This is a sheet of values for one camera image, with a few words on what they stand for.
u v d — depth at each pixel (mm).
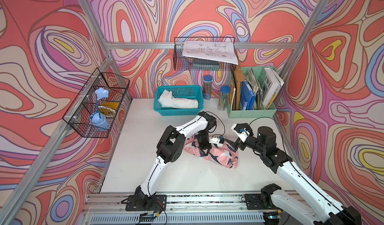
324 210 401
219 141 817
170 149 586
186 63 1015
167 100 1079
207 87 1109
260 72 1046
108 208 724
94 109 733
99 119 663
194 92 1190
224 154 804
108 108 704
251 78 974
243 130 635
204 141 788
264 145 582
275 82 939
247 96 970
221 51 843
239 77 913
